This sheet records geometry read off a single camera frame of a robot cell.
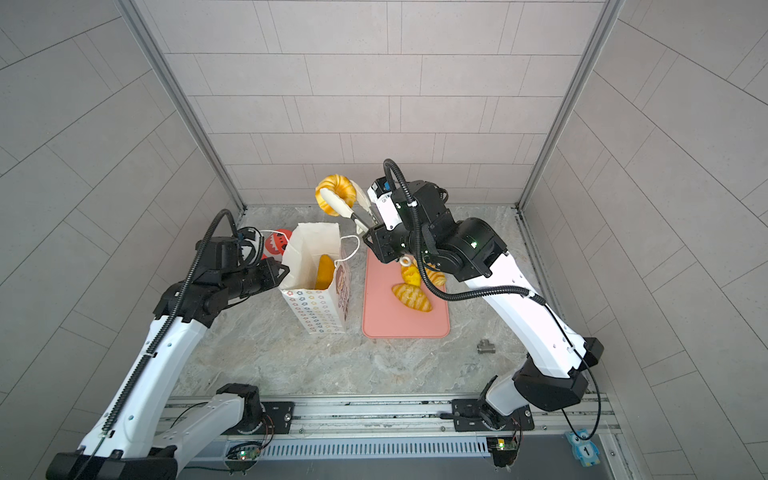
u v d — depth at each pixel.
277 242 0.75
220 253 0.53
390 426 0.71
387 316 0.87
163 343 0.43
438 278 0.91
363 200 0.63
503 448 0.68
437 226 0.41
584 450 0.66
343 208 0.59
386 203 0.52
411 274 0.94
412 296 0.87
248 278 0.59
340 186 0.63
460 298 0.40
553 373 0.37
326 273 0.88
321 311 0.73
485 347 0.81
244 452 0.65
